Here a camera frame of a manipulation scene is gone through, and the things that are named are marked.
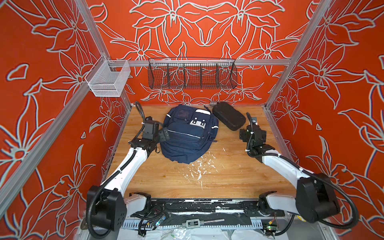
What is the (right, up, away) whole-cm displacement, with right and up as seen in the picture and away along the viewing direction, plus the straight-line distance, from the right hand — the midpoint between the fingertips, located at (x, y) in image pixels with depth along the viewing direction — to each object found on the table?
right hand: (250, 128), depth 86 cm
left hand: (-54, -2, -2) cm, 54 cm away
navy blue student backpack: (-34, -1, +9) cm, 36 cm away
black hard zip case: (-8, +8, +17) cm, 21 cm away
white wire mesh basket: (-89, +32, +6) cm, 95 cm away
